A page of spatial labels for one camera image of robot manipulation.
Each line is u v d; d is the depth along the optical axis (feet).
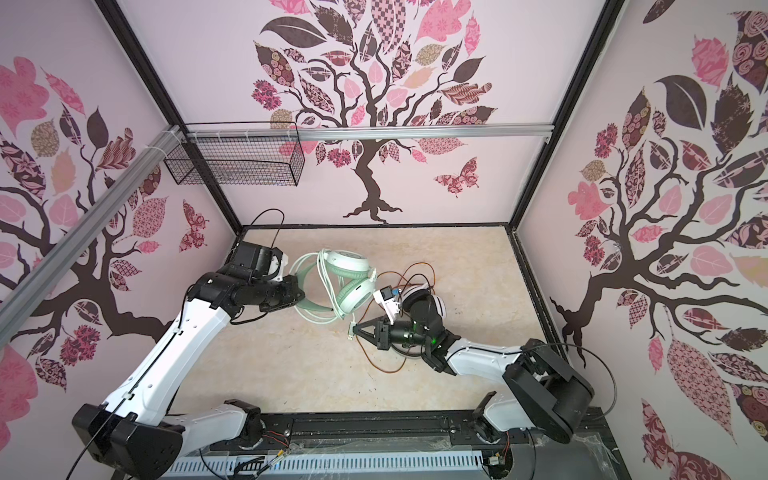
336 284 2.15
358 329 2.38
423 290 3.03
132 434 1.19
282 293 2.15
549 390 1.43
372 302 2.28
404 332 2.24
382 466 2.29
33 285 1.71
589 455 2.35
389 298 2.29
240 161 3.99
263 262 1.92
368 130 3.05
